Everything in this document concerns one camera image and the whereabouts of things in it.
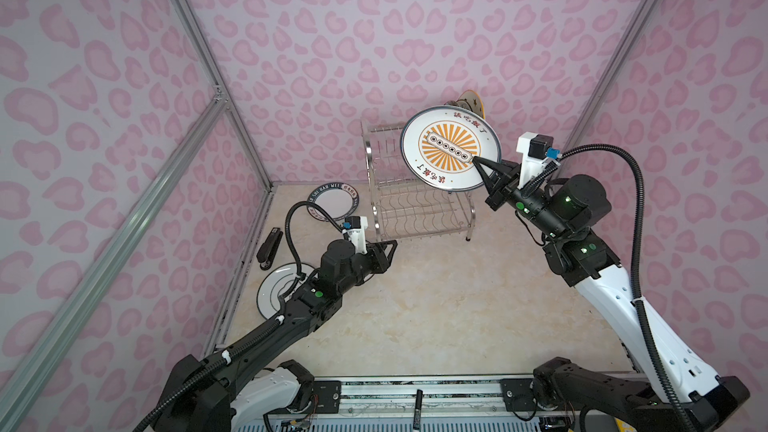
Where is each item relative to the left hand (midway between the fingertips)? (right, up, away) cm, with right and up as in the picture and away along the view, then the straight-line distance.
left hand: (396, 239), depth 75 cm
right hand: (+16, +18, -18) cm, 30 cm away
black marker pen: (+5, -40, -4) cm, 41 cm away
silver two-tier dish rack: (+2, +9, +32) cm, 33 cm away
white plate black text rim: (-23, +11, +39) cm, 46 cm away
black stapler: (-42, -6, +24) cm, 49 cm away
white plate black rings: (-37, -15, +17) cm, 44 cm away
